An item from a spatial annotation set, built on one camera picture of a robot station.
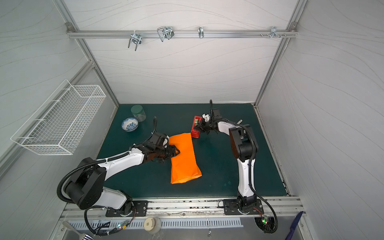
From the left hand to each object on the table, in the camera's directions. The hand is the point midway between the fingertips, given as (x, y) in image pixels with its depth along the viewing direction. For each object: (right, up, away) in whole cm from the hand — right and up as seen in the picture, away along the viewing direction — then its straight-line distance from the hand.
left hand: (178, 152), depth 87 cm
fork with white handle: (+43, +18, +23) cm, 52 cm away
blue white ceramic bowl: (-38, +16, +19) cm, 45 cm away
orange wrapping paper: (+4, -7, -6) cm, 10 cm away
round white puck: (-8, -24, -27) cm, 36 cm away
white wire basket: (-53, +18, -18) cm, 59 cm away
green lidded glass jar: (-31, +24, +17) cm, 42 cm away
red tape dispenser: (+10, +10, +10) cm, 17 cm away
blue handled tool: (+57, -31, -18) cm, 67 cm away
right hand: (+10, +16, +12) cm, 23 cm away
